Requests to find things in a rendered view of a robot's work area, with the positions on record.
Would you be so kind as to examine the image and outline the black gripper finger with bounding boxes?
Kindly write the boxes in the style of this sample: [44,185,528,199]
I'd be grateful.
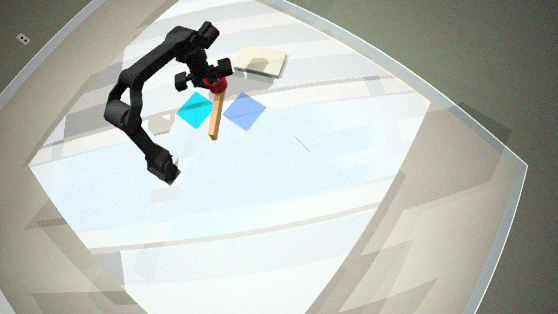
[208,74,217,84]
[193,80,209,90]

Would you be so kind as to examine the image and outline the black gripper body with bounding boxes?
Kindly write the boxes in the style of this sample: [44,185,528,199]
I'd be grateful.
[174,57,233,92]

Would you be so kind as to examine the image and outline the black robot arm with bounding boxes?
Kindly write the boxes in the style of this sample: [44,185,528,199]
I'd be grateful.
[103,21,220,185]

